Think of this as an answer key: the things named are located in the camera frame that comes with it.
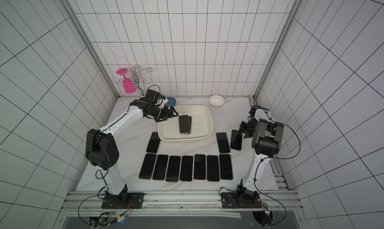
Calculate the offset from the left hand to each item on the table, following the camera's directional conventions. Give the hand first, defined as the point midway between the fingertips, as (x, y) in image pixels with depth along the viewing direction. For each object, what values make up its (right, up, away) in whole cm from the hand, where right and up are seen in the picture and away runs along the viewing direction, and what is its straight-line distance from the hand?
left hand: (171, 118), depth 87 cm
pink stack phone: (+7, -5, +13) cm, 16 cm away
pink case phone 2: (+9, -30, -6) cm, 32 cm away
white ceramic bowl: (+32, +12, +26) cm, 43 cm away
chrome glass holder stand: (-23, +29, +6) cm, 38 cm away
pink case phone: (+2, -28, -5) cm, 28 cm away
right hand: (+43, -10, +11) cm, 46 cm away
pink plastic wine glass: (-35, +24, +22) cm, 48 cm away
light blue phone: (+42, -16, +10) cm, 46 cm away
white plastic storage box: (+19, -6, +14) cm, 24 cm away
